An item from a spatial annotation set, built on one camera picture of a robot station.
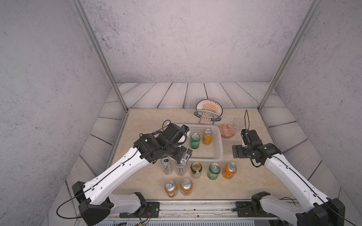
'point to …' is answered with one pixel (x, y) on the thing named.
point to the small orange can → (186, 185)
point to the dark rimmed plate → (207, 115)
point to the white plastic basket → (213, 152)
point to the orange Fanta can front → (229, 170)
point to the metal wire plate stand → (213, 119)
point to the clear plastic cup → (238, 123)
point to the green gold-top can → (196, 169)
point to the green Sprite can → (213, 173)
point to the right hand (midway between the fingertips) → (243, 149)
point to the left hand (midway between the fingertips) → (186, 151)
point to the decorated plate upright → (210, 105)
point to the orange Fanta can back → (170, 187)
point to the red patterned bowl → (227, 131)
